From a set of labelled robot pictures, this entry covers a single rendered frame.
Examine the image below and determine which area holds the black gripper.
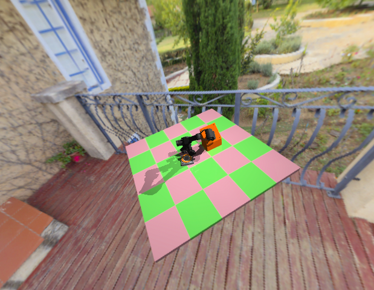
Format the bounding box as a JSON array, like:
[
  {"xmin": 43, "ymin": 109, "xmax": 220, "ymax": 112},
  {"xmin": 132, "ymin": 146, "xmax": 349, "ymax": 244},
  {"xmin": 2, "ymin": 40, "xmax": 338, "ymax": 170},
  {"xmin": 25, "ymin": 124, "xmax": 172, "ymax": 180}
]
[{"xmin": 186, "ymin": 143, "xmax": 196, "ymax": 156}]

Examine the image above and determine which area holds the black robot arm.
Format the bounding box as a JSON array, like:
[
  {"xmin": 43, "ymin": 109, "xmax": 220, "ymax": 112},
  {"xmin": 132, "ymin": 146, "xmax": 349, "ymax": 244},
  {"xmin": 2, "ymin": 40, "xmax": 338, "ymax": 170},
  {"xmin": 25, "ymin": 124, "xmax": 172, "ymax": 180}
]
[{"xmin": 176, "ymin": 128, "xmax": 216, "ymax": 154}]

